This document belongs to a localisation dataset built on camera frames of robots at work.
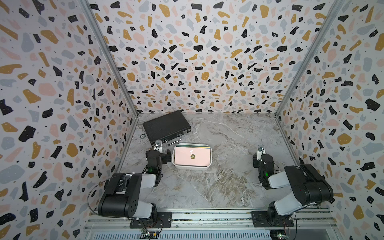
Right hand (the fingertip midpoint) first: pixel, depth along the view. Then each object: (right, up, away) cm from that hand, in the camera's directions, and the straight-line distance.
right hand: (262, 153), depth 94 cm
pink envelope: (-44, -2, -2) cm, 44 cm away
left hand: (-64, +3, -2) cm, 64 cm away
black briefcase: (-62, +16, +13) cm, 65 cm away
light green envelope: (-45, +5, +2) cm, 45 cm away
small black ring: (-82, +11, +14) cm, 84 cm away
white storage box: (-45, -8, -4) cm, 46 cm away
